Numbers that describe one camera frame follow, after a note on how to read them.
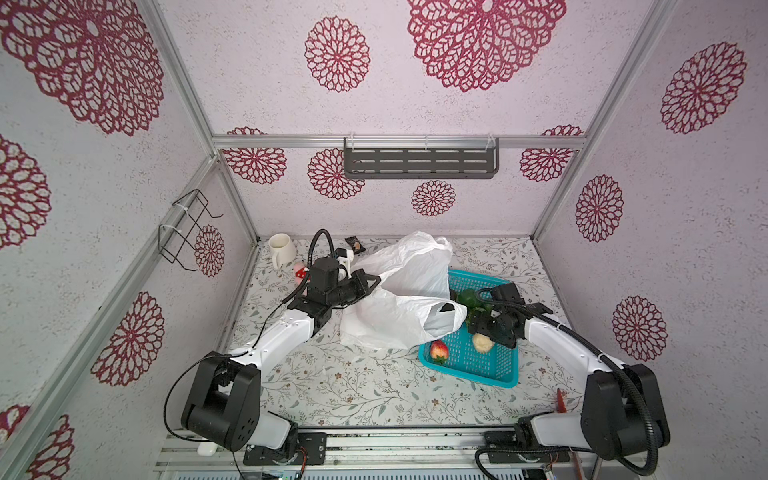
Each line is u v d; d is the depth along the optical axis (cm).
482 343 86
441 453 73
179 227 76
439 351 87
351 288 73
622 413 42
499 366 87
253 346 48
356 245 116
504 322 67
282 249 109
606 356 46
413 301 74
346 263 76
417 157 93
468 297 99
